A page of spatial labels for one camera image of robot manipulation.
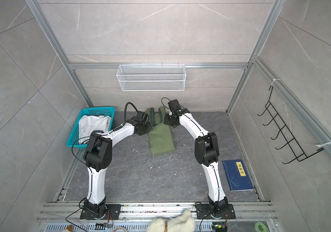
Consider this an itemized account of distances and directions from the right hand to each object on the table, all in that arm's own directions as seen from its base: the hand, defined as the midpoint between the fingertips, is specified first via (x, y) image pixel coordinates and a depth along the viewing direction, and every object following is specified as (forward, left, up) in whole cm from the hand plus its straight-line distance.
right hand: (168, 121), depth 99 cm
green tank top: (-8, +6, -6) cm, 12 cm away
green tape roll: (-60, -44, -12) cm, 75 cm away
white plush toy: (-59, -6, 0) cm, 59 cm away
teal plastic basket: (-12, +63, -4) cm, 65 cm away
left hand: (-1, +11, -3) cm, 12 cm away
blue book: (-34, -42, -12) cm, 55 cm away
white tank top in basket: (+2, +59, -4) cm, 59 cm away
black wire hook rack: (-32, -56, +19) cm, 67 cm away
